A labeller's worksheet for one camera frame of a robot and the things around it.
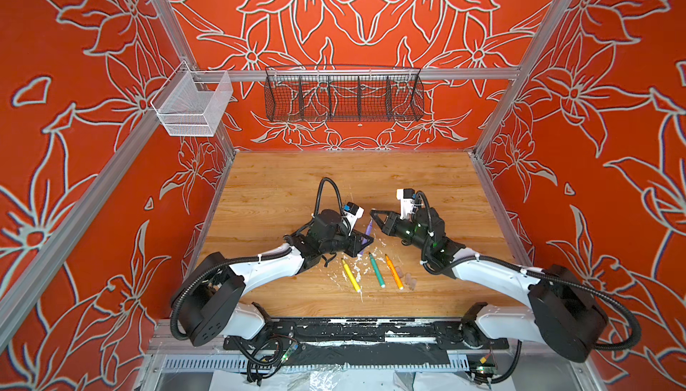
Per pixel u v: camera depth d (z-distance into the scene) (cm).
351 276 83
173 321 40
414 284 82
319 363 70
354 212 74
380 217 78
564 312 41
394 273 83
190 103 93
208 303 42
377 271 84
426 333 74
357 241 74
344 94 98
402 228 70
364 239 78
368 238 78
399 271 85
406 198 73
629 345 39
